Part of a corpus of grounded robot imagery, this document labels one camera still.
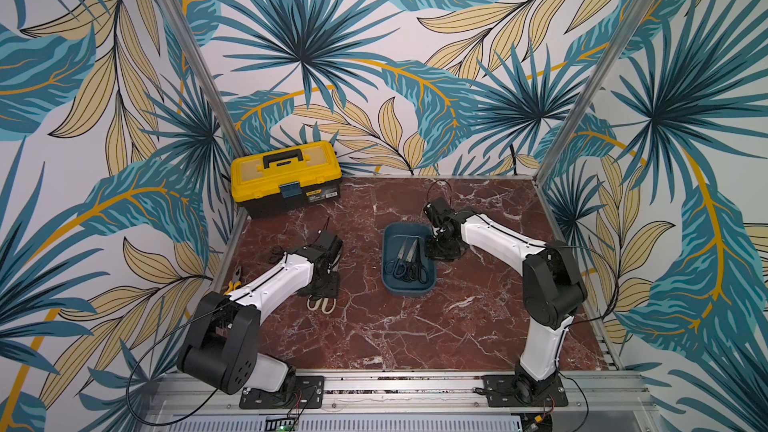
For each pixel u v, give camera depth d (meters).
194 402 0.96
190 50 0.82
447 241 0.78
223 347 0.42
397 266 0.93
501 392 0.73
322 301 0.88
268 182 0.97
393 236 1.00
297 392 0.72
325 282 0.74
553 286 0.49
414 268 0.93
